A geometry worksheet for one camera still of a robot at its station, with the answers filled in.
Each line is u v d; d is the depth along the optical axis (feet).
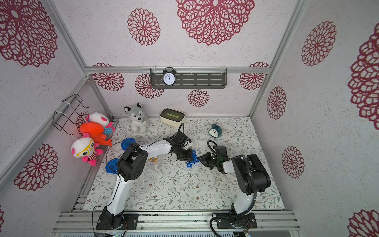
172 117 3.72
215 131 3.41
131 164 1.88
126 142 2.94
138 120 3.28
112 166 2.66
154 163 2.70
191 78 3.26
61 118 2.41
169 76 2.94
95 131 2.95
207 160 2.80
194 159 3.14
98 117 3.09
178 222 2.45
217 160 2.55
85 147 2.61
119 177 1.92
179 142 2.68
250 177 1.47
